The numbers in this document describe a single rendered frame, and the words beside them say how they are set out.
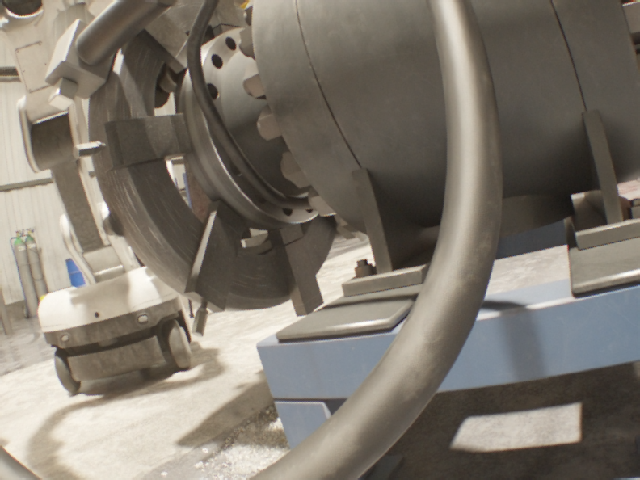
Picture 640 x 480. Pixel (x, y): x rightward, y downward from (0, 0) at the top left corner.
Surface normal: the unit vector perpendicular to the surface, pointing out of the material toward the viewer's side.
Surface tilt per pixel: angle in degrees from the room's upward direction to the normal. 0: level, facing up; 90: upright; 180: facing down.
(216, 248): 90
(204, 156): 109
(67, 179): 133
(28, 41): 139
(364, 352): 90
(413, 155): 128
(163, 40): 90
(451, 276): 60
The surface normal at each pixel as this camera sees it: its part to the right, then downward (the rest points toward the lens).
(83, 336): 0.05, 0.02
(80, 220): 0.36, 0.63
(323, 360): -0.51, 0.16
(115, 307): 0.46, -0.06
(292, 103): -0.43, 0.40
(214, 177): -0.33, 0.61
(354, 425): -0.29, -0.45
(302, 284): 0.83, -0.19
